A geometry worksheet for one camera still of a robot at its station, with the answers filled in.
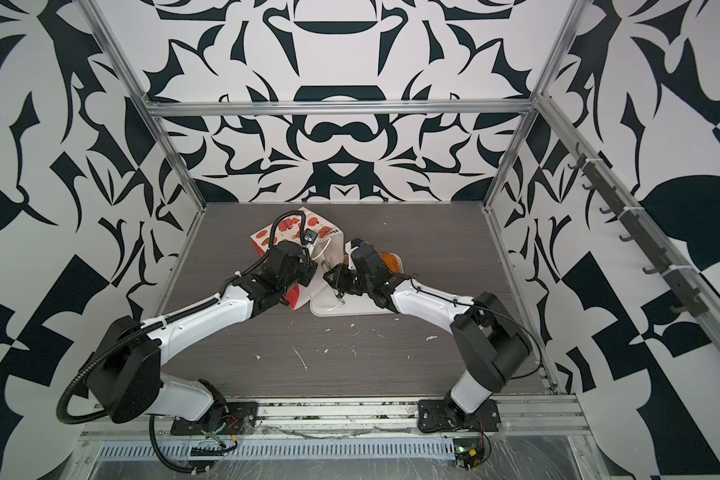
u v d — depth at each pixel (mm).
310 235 729
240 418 731
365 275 676
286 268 649
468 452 709
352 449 711
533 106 905
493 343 450
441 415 746
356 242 811
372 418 759
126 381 419
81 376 375
